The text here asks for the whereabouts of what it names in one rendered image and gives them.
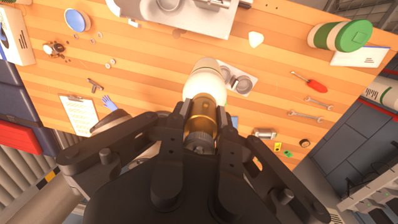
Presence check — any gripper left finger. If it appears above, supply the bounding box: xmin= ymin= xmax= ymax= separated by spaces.
xmin=56 ymin=98 xmax=192 ymax=214

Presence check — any blue glove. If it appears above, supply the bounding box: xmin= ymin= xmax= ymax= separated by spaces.
xmin=100 ymin=94 xmax=120 ymax=113

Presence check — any white glove box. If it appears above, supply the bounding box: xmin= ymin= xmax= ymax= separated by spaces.
xmin=0 ymin=5 xmax=37 ymax=67

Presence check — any red cylinder trolley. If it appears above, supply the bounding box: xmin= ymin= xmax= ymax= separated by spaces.
xmin=356 ymin=68 xmax=398 ymax=123

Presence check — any green and white canister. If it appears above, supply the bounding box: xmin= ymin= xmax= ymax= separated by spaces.
xmin=307 ymin=19 xmax=374 ymax=53

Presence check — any long silver wrench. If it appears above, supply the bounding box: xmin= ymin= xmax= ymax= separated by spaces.
xmin=287 ymin=109 xmax=324 ymax=124

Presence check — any grey cylinder carrier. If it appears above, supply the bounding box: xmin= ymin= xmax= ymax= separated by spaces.
xmin=215 ymin=59 xmax=259 ymax=98

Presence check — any grey carrier hoop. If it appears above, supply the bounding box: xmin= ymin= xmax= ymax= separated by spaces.
xmin=233 ymin=74 xmax=254 ymax=96

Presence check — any grey wire cage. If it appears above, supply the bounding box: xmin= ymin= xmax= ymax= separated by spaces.
xmin=322 ymin=0 xmax=398 ymax=31

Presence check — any dark blue case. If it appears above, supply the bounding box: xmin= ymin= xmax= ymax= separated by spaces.
xmin=0 ymin=58 xmax=62 ymax=158

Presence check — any short silver wrench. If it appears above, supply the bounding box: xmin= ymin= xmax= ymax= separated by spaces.
xmin=304 ymin=96 xmax=334 ymax=111

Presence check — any white wedge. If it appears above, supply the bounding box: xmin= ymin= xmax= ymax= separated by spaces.
xmin=248 ymin=30 xmax=265 ymax=49

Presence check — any grey ribbed panel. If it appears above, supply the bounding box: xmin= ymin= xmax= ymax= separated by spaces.
xmin=0 ymin=144 xmax=59 ymax=213

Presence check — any white tin with blue lid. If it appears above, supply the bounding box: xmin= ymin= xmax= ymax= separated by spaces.
xmin=63 ymin=8 xmax=92 ymax=33

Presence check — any grey wall shelf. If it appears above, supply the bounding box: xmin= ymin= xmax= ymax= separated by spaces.
xmin=337 ymin=160 xmax=398 ymax=224

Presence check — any red case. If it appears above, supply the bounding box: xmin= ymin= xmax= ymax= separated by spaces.
xmin=0 ymin=119 xmax=44 ymax=156

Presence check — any red handled screwdriver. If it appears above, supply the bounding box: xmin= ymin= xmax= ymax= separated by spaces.
xmin=290 ymin=71 xmax=329 ymax=94

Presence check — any dark T-handle key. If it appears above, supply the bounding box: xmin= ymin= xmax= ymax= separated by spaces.
xmin=86 ymin=78 xmax=105 ymax=94

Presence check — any clipboard with paper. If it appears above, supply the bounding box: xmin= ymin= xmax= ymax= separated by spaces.
xmin=58 ymin=93 xmax=101 ymax=138

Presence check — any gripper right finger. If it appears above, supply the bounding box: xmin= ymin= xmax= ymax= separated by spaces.
xmin=214 ymin=104 xmax=332 ymax=224

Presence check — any white cylinder with brass valve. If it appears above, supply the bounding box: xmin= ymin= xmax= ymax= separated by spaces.
xmin=181 ymin=57 xmax=228 ymax=141

